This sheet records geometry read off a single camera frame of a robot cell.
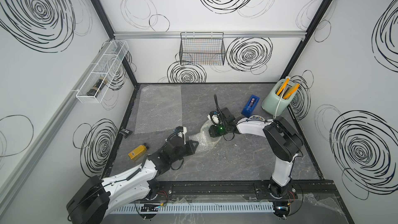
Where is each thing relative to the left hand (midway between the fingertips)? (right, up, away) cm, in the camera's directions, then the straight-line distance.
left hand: (199, 143), depth 80 cm
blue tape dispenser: (+34, +19, +21) cm, 44 cm away
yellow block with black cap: (-33, -5, +3) cm, 33 cm away
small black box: (-44, +3, +12) cm, 46 cm away
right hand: (+5, +2, +12) cm, 13 cm away
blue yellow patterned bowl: (+35, +12, +17) cm, 41 cm away
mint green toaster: (+49, +26, +13) cm, 57 cm away
